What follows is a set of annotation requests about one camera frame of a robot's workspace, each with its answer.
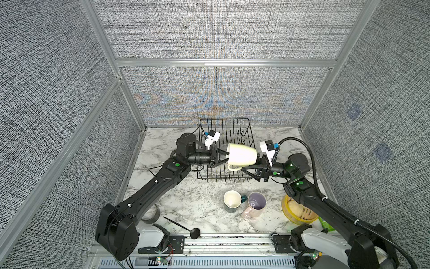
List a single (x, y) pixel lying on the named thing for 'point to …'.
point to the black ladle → (195, 233)
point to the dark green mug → (232, 200)
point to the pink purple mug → (256, 203)
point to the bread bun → (297, 208)
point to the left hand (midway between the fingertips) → (236, 158)
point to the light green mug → (239, 155)
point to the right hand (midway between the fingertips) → (243, 163)
